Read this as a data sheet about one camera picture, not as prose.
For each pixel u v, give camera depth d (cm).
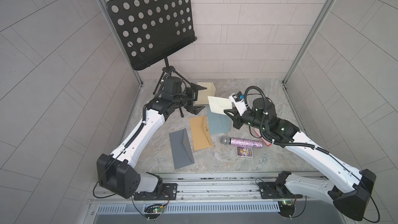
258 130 51
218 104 68
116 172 38
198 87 63
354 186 38
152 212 65
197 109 71
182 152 82
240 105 57
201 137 89
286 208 70
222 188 72
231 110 63
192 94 63
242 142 83
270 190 71
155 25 64
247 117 58
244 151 82
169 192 70
